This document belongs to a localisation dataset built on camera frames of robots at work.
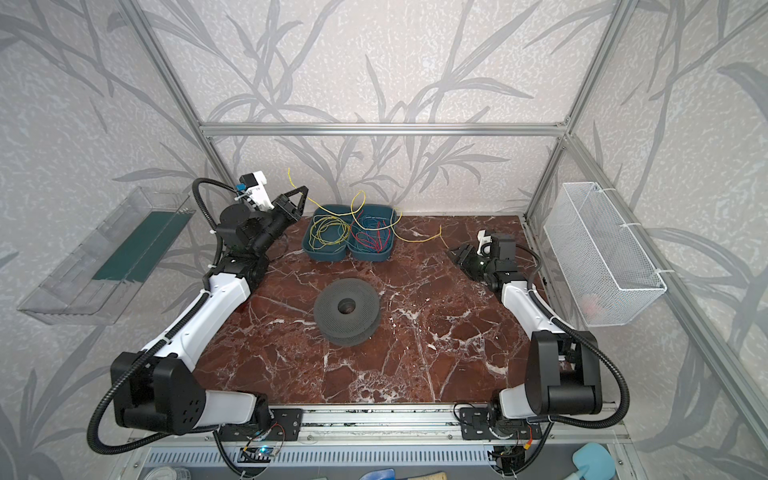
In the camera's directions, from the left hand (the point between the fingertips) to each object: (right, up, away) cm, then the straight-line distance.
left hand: (312, 180), depth 71 cm
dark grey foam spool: (+4, -37, +22) cm, 43 cm away
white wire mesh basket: (+64, -21, -10) cm, 69 cm away
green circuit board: (-14, -66, +1) cm, 68 cm away
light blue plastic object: (+67, -67, -2) cm, 94 cm away
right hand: (+36, -16, +17) cm, 43 cm away
